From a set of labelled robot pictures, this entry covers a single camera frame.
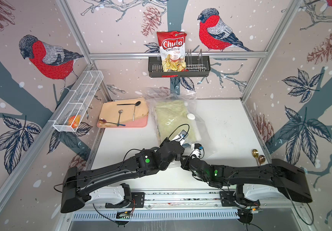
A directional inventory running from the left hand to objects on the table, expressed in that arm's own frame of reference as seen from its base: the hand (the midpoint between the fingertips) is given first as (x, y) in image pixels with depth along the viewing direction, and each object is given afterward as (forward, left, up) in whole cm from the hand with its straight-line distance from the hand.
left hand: (181, 137), depth 70 cm
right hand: (-4, +1, -15) cm, 16 cm away
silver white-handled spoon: (+36, +35, -26) cm, 56 cm away
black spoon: (+46, +33, -24) cm, 62 cm away
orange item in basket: (+3, +50, +9) cm, 51 cm away
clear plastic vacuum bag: (+13, -17, -19) cm, 29 cm away
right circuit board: (-28, -37, -24) cm, 52 cm away
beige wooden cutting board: (+39, +55, -25) cm, 72 cm away
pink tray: (+28, +30, -27) cm, 49 cm away
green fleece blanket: (+21, +4, -11) cm, 24 cm away
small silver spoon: (+38, +47, -26) cm, 66 cm away
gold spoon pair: (-1, -51, -25) cm, 57 cm away
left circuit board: (-29, +29, -26) cm, 49 cm away
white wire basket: (+20, +57, +5) cm, 61 cm away
